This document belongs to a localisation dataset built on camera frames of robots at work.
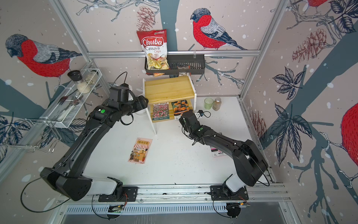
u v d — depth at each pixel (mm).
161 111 916
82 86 778
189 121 648
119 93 521
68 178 386
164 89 811
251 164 435
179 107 923
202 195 746
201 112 790
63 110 700
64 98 713
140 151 899
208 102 1108
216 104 1061
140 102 637
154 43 815
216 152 882
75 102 707
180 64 1070
